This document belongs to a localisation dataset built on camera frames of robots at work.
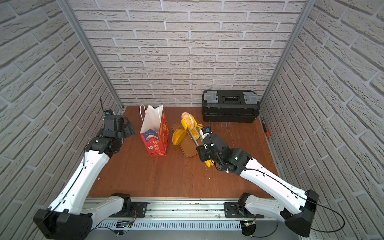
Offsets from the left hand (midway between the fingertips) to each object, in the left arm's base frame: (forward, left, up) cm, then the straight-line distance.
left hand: (123, 124), depth 75 cm
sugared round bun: (+3, -33, +1) cm, 34 cm away
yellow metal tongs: (-21, -43, -1) cm, 48 cm away
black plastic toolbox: (+22, -61, -8) cm, 65 cm away
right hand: (-11, -41, -4) cm, 42 cm away
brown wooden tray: (+4, -33, -27) cm, 43 cm away
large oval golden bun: (+4, -27, -16) cm, 32 cm away
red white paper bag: (-4, -17, 0) cm, 17 cm away
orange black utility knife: (+18, -91, -27) cm, 97 cm away
